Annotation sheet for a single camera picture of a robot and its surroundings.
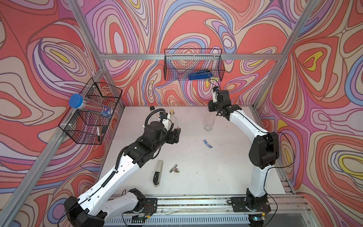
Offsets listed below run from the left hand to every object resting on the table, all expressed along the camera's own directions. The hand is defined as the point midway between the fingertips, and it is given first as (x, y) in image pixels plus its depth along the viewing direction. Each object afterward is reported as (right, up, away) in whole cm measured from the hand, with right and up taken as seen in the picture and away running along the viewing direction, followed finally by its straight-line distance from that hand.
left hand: (175, 128), depth 71 cm
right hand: (+23, +14, +22) cm, 35 cm away
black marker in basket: (-40, -3, +1) cm, 40 cm away
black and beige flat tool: (-11, -28, +10) cm, 31 cm away
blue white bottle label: (+22, -13, +25) cm, 36 cm away
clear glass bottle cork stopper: (-2, +5, +15) cm, 16 cm away
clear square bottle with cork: (+20, +6, +12) cm, 24 cm away
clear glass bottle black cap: (-15, +12, +13) cm, 23 cm away
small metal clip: (-2, -26, +16) cm, 31 cm away
